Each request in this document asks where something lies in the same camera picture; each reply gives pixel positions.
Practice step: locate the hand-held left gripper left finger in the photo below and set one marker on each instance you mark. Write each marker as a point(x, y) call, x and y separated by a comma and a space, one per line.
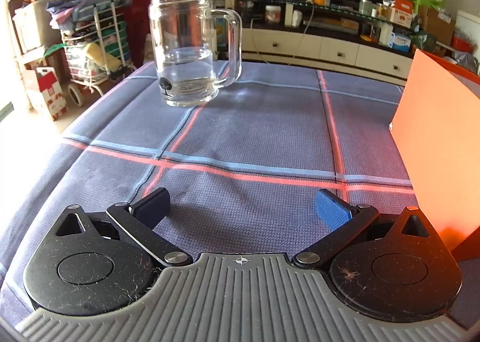
point(150, 209)

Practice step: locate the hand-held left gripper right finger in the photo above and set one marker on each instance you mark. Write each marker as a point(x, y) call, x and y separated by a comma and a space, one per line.
point(332, 211)

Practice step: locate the orange cardboard box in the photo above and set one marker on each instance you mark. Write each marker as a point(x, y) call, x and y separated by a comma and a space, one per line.
point(431, 139)

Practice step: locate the blue checked tablecloth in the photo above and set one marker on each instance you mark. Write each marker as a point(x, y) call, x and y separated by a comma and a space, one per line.
point(243, 132)

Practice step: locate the red white cardboard box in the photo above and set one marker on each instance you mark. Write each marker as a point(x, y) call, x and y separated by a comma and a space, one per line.
point(47, 91)

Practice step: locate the white television stand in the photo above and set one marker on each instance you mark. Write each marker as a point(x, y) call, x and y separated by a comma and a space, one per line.
point(337, 51)

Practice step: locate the blue white small box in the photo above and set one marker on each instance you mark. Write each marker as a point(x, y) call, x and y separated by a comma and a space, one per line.
point(400, 42)

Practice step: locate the glass mug jar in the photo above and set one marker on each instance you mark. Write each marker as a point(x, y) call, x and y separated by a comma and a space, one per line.
point(180, 27)

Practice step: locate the green snack bag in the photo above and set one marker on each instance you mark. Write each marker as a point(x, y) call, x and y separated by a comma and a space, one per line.
point(423, 41)

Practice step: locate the white small carton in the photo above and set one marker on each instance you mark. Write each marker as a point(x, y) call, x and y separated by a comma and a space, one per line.
point(290, 14)

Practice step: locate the plastic jar white lid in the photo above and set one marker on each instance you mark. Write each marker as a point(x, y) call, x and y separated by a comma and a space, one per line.
point(273, 14)

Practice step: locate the red white medicine box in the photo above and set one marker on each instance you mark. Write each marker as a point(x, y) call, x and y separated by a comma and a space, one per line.
point(401, 14)

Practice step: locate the brown cardboard box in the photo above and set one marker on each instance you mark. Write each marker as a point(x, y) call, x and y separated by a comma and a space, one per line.
point(438, 27)

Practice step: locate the blue folded cloth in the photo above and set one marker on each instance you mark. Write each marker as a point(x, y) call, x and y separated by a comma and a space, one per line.
point(90, 3)

